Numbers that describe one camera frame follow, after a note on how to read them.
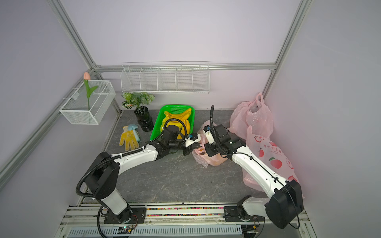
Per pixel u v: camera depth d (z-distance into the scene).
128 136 1.04
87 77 0.83
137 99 0.90
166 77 0.98
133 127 1.08
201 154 0.83
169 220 0.73
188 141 0.69
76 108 0.81
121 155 0.50
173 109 1.18
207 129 0.71
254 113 1.06
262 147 0.80
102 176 0.46
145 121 1.02
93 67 0.92
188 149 0.72
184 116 1.05
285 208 0.39
